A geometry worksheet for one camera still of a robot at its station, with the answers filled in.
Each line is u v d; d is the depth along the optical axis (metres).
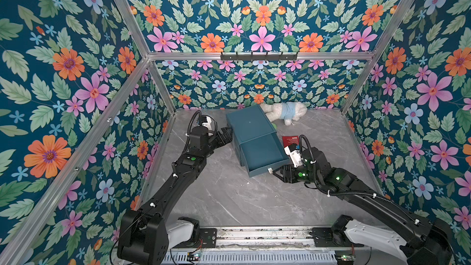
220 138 0.71
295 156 0.68
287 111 1.08
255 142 0.79
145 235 0.39
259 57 0.94
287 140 1.03
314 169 0.57
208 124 0.73
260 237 0.75
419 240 0.40
